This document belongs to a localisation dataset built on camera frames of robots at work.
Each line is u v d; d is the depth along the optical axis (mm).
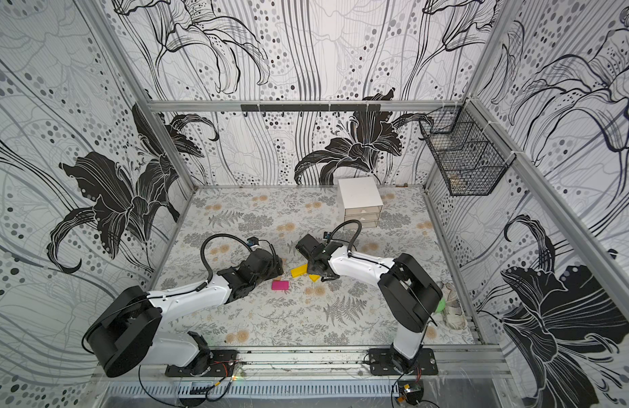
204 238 1018
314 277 882
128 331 416
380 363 719
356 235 649
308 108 906
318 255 656
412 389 702
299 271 910
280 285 885
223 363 733
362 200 956
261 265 678
